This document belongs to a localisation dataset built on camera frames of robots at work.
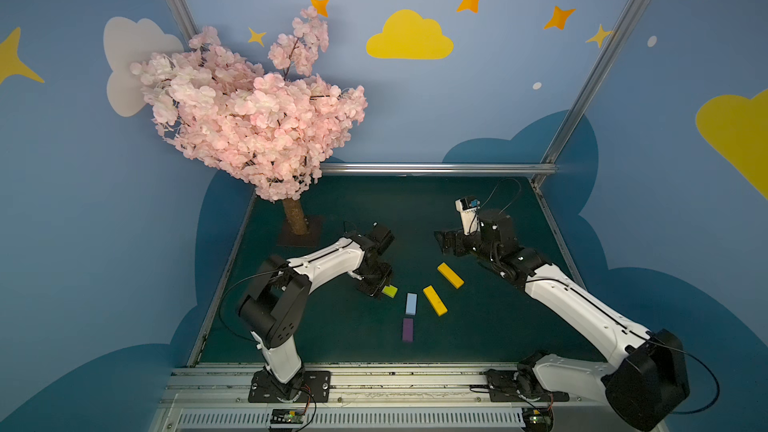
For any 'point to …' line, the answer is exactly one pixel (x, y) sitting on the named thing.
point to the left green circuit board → (287, 416)
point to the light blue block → (411, 303)
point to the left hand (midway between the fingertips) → (392, 283)
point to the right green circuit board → (537, 419)
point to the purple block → (408, 330)
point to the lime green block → (390, 290)
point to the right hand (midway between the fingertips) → (454, 225)
